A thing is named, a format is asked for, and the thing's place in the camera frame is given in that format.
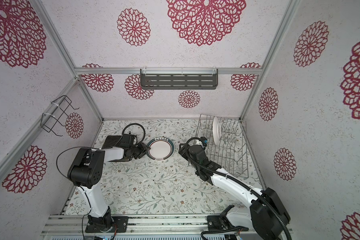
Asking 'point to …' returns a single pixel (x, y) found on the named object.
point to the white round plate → (216, 131)
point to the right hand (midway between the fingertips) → (181, 145)
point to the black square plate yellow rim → (111, 141)
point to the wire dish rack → (231, 152)
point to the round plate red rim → (162, 149)
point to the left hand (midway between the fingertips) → (149, 151)
